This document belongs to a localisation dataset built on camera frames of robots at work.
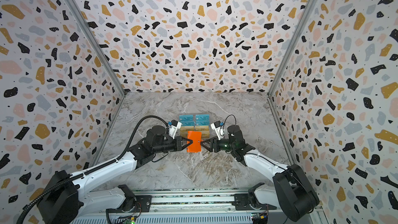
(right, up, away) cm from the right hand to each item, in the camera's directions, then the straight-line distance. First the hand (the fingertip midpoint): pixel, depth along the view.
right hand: (204, 141), depth 79 cm
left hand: (-4, +1, -5) cm, 7 cm away
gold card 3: (+1, 0, +18) cm, 18 cm away
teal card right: (-1, +8, +16) cm, 18 cm away
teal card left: (-11, +8, +16) cm, 20 cm away
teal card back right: (-2, +11, +18) cm, 21 cm away
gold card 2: (-4, +4, +16) cm, 17 cm away
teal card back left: (-12, +11, +16) cm, 23 cm away
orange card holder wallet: (-4, +2, 0) cm, 5 cm away
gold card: (-11, +4, +15) cm, 19 cm away
